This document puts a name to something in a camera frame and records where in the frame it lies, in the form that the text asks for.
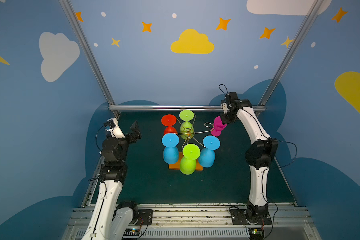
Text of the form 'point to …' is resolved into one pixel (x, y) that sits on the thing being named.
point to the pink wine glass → (218, 127)
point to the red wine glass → (169, 120)
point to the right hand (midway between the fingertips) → (227, 118)
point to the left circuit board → (131, 233)
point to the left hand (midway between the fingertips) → (126, 123)
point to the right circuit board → (256, 233)
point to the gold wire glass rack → (189, 133)
